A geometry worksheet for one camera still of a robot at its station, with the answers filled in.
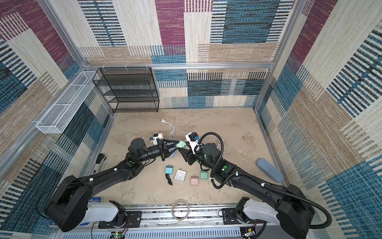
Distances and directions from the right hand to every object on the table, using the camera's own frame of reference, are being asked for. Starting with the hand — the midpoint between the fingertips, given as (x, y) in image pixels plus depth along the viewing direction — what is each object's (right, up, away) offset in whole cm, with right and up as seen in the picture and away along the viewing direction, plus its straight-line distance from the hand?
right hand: (184, 147), depth 76 cm
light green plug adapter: (-1, +2, -3) cm, 3 cm away
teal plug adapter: (-10, -15, +12) cm, 21 cm away
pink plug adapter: (+5, -20, +8) cm, 22 cm away
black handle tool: (-51, -8, +14) cm, 53 cm away
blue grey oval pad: (+48, -15, +11) cm, 51 cm away
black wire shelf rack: (-43, +37, +36) cm, 67 cm away
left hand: (-2, +2, -3) cm, 4 cm away
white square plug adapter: (-3, -18, +9) cm, 20 cm away
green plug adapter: (+10, -17, +10) cm, 22 cm away
